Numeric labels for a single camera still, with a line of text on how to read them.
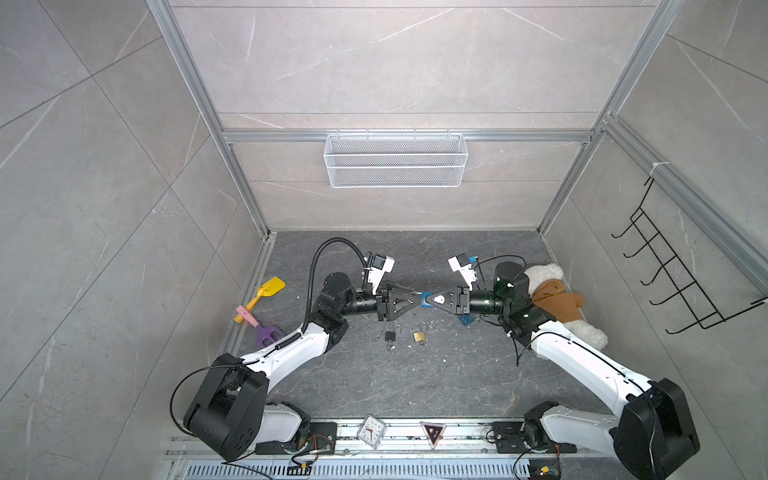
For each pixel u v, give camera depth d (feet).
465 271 2.25
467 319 3.06
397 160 3.30
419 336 3.03
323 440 2.38
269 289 3.31
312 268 2.00
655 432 1.24
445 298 2.26
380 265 2.14
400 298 2.12
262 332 3.02
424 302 2.29
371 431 2.39
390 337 2.97
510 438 2.40
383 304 2.09
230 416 1.35
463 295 2.11
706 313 1.91
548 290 3.03
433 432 2.44
